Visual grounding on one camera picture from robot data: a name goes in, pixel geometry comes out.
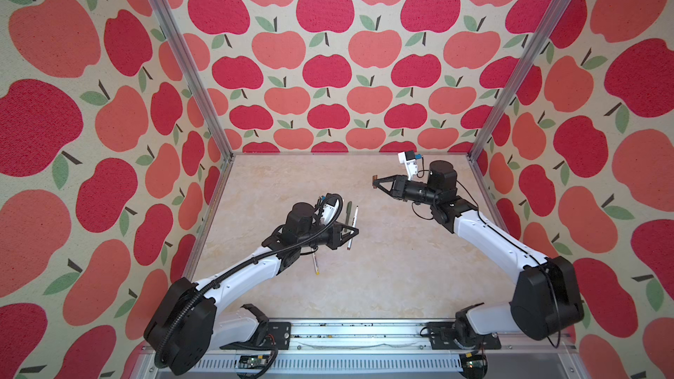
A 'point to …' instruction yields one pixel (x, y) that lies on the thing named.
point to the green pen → (347, 213)
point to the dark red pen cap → (375, 177)
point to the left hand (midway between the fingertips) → (358, 238)
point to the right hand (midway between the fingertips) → (376, 187)
